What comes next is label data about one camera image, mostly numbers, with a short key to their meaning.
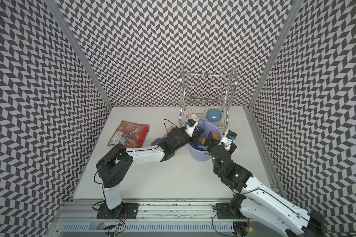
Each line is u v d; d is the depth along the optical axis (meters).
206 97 0.83
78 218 0.71
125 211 0.71
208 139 0.63
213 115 1.05
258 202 0.48
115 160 0.54
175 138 0.65
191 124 0.70
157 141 0.97
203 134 0.80
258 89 1.05
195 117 0.99
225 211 0.73
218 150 0.53
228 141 0.59
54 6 0.71
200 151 0.79
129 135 0.97
